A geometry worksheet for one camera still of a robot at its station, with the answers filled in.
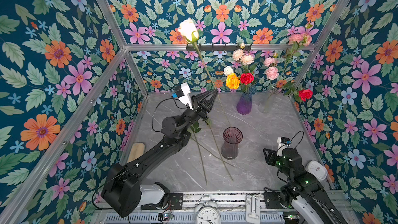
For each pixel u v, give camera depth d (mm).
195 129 999
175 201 736
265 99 1020
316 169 802
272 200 735
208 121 1010
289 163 579
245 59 859
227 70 734
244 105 1020
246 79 687
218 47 918
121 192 398
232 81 690
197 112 502
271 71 861
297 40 828
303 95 693
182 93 492
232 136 785
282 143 698
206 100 546
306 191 534
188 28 397
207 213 676
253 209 701
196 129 999
